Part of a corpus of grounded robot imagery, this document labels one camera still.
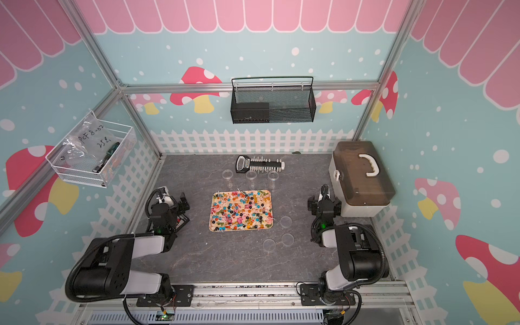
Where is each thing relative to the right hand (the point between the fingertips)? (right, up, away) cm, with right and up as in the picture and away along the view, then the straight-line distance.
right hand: (325, 196), depth 93 cm
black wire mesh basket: (-16, +46, +1) cm, 48 cm away
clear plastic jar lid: (-18, -12, 0) cm, 22 cm away
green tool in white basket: (-86, +12, -23) cm, 90 cm away
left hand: (-69, -1, -2) cm, 69 cm away
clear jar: (-46, +10, +4) cm, 47 cm away
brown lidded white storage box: (+17, +7, -1) cm, 19 cm away
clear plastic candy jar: (-35, +10, +4) cm, 36 cm away
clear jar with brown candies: (-24, +9, +6) cm, 26 cm away
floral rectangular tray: (-44, -7, +3) cm, 45 cm away
